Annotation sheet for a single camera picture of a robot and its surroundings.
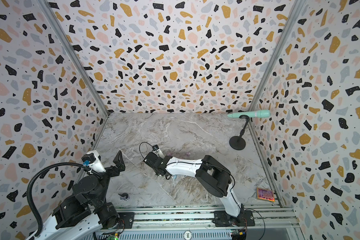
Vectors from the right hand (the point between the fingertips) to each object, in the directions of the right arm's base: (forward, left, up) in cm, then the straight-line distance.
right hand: (161, 160), depth 89 cm
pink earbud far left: (+7, -4, -5) cm, 9 cm away
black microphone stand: (+16, -50, -5) cm, 53 cm away
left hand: (-9, +16, +24) cm, 30 cm away
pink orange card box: (-17, -59, -5) cm, 62 cm away
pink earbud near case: (+8, -16, -7) cm, 19 cm away
